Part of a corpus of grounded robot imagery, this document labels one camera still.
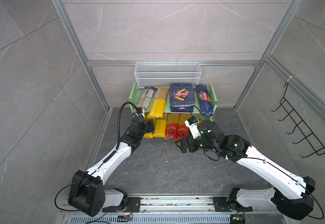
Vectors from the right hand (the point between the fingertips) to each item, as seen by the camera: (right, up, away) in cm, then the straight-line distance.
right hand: (184, 140), depth 67 cm
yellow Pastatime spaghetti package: (-13, +21, +16) cm, 29 cm away
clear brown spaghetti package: (-22, +24, +19) cm, 37 cm away
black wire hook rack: (+58, -2, -6) cm, 58 cm away
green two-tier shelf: (-30, +23, +19) cm, 42 cm away
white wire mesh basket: (-11, +43, +34) cm, 56 cm away
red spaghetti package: (-5, +5, +19) cm, 20 cm away
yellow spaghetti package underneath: (-19, 0, +19) cm, 27 cm away
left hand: (-19, +11, +16) cm, 27 cm away
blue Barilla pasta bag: (+1, +23, +13) cm, 26 cm away
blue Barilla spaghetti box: (+14, +21, +15) cm, 30 cm away
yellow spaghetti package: (-13, +4, +21) cm, 25 cm away
